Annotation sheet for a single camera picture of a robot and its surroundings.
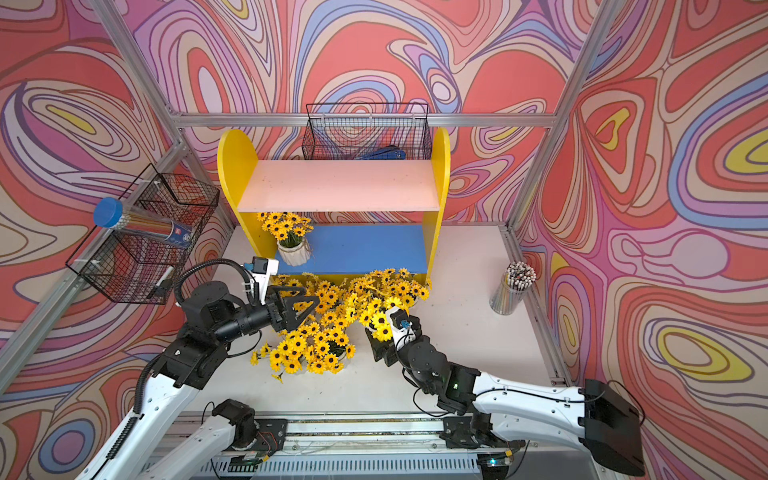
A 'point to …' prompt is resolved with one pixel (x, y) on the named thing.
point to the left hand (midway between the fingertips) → (313, 299)
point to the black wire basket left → (118, 265)
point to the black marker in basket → (160, 282)
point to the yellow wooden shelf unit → (368, 217)
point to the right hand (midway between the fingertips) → (383, 329)
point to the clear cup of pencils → (518, 276)
